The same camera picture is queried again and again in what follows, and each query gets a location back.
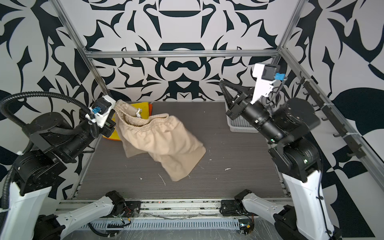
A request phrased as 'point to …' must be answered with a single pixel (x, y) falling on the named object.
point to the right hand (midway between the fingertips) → (220, 83)
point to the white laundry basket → (240, 124)
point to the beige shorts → (164, 138)
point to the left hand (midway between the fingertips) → (111, 100)
